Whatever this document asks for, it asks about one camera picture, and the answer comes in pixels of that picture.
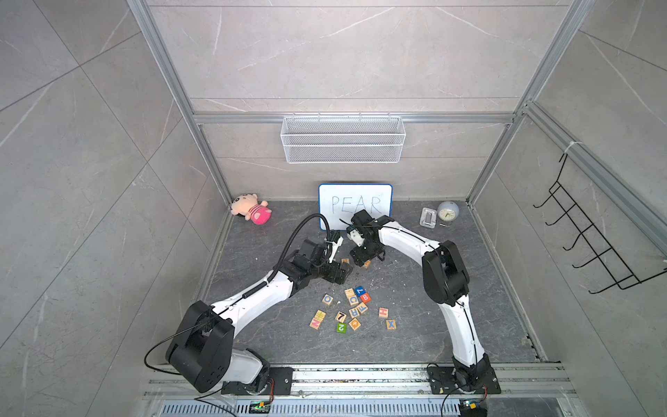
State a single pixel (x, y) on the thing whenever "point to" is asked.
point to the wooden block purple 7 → (340, 316)
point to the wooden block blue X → (391, 324)
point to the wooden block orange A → (366, 263)
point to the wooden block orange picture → (354, 324)
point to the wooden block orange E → (346, 261)
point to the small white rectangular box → (428, 217)
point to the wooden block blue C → (353, 299)
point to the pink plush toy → (248, 206)
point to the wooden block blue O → (327, 300)
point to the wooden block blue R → (354, 313)
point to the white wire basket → (343, 140)
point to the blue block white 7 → (359, 291)
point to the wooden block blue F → (362, 307)
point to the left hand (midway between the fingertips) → (345, 260)
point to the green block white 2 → (341, 327)
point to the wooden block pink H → (383, 313)
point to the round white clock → (448, 211)
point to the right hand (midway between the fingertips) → (366, 256)
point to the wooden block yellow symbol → (320, 315)
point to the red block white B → (366, 298)
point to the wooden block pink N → (314, 323)
